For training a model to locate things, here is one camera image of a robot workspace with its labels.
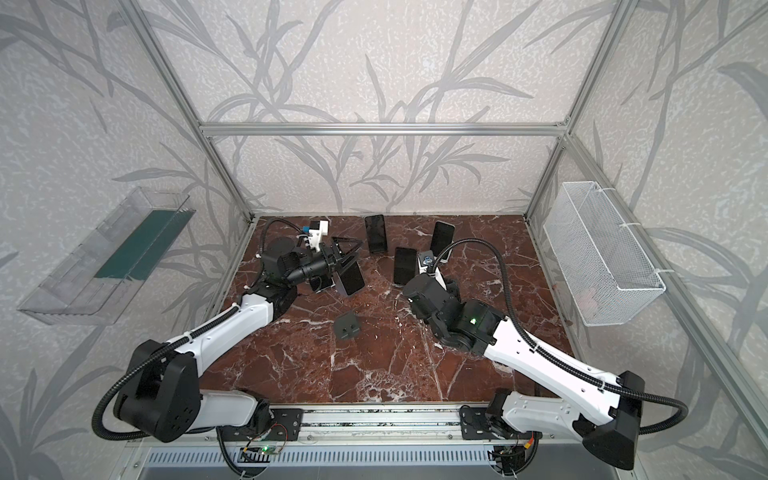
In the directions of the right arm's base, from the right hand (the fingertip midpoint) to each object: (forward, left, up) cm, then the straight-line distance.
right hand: (427, 276), depth 73 cm
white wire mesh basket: (-6, -37, +9) cm, 39 cm away
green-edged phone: (+25, -7, -13) cm, 29 cm away
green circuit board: (-34, +38, -23) cm, 56 cm away
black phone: (+14, +6, -15) cm, 21 cm away
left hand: (+6, +16, +5) cm, 18 cm away
